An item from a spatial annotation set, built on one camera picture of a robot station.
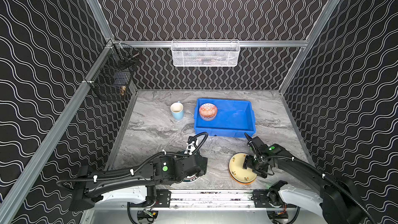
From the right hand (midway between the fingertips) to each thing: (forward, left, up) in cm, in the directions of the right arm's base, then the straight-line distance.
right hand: (249, 170), depth 82 cm
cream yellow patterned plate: (-1, +6, -1) cm, 6 cm away
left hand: (0, +25, +17) cm, 30 cm away
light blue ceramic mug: (+33, +41, +9) cm, 53 cm away
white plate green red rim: (-5, +31, +1) cm, 31 cm away
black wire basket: (+44, +78, +28) cm, 94 cm away
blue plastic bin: (+36, +3, -3) cm, 36 cm away
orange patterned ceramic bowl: (+37, +22, +4) cm, 43 cm away
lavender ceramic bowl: (+29, +22, +6) cm, 36 cm away
